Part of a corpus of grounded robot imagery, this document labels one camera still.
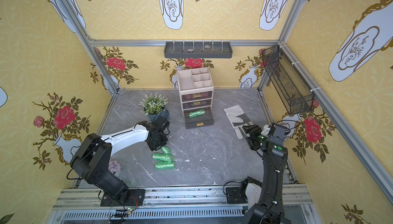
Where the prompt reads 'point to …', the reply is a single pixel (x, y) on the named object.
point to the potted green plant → (154, 107)
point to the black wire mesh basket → (296, 97)
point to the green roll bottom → (165, 165)
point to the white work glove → (238, 118)
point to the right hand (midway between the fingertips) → (244, 130)
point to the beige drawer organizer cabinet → (195, 88)
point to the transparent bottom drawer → (203, 120)
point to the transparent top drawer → (193, 96)
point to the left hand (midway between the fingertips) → (167, 144)
